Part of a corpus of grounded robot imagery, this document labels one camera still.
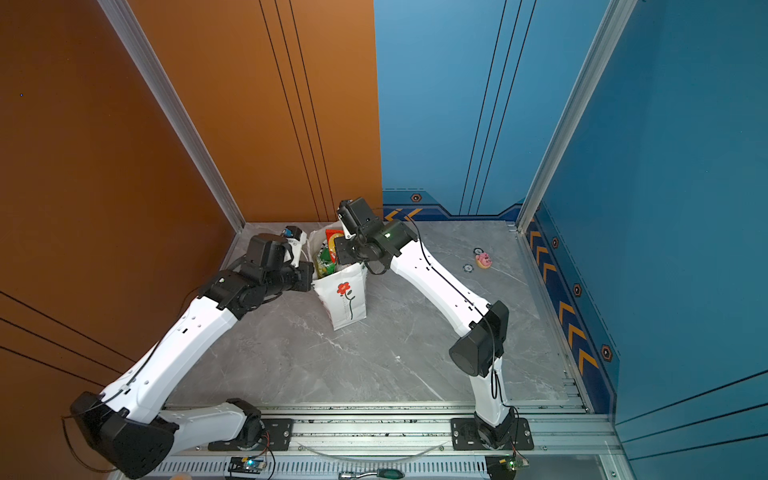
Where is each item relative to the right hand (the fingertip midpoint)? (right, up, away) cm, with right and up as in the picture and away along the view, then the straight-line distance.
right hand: (340, 249), depth 77 cm
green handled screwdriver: (+11, -51, -9) cm, 53 cm away
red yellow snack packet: (-2, +4, 0) cm, 4 cm away
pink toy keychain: (+45, -3, +29) cm, 54 cm away
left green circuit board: (-21, -52, -6) cm, 56 cm away
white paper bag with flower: (0, -12, +3) cm, 13 cm away
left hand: (-6, -4, -1) cm, 8 cm away
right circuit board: (+42, -50, -7) cm, 66 cm away
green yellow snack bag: (-4, -4, +1) cm, 6 cm away
